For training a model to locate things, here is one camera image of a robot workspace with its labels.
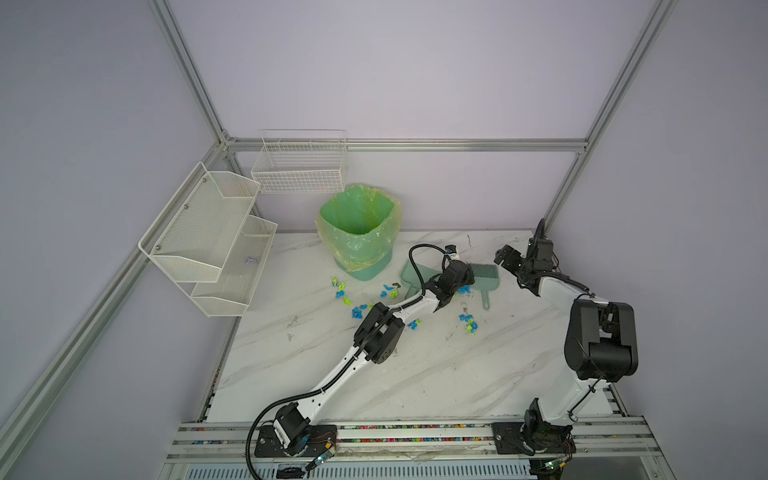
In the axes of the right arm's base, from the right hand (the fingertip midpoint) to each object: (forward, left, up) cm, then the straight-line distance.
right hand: (506, 254), depth 97 cm
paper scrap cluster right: (-20, +12, -11) cm, 26 cm away
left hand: (+3, +10, -10) cm, 14 cm away
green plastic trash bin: (+16, +51, -2) cm, 54 cm away
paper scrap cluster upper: (-8, +38, -11) cm, 40 cm away
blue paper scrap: (-17, +49, -10) cm, 53 cm away
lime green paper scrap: (-11, +54, -12) cm, 56 cm away
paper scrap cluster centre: (-20, +31, -11) cm, 38 cm away
